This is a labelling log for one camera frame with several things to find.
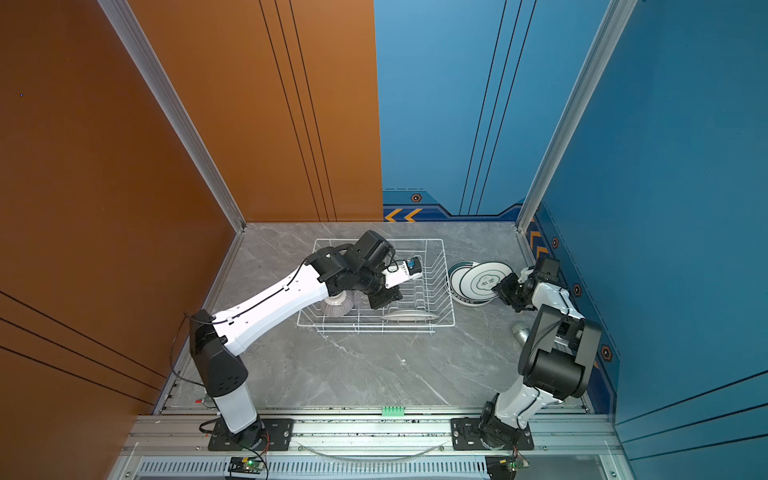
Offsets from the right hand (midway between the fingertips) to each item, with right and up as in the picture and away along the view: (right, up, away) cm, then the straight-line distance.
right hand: (493, 287), depth 93 cm
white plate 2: (-27, -8, -5) cm, 28 cm away
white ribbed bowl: (-48, -5, -3) cm, 49 cm away
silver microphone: (+6, -12, -6) cm, 15 cm away
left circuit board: (-67, -40, -22) cm, 81 cm away
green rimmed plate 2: (-3, +1, +6) cm, 7 cm away
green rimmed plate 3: (-3, +1, +6) cm, 7 cm away
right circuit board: (-6, -40, -23) cm, 46 cm away
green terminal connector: (-31, -31, -16) cm, 47 cm away
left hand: (-30, +2, -17) cm, 34 cm away
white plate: (-3, +2, +6) cm, 7 cm away
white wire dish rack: (-22, -6, +1) cm, 23 cm away
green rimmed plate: (-11, +2, +10) cm, 15 cm away
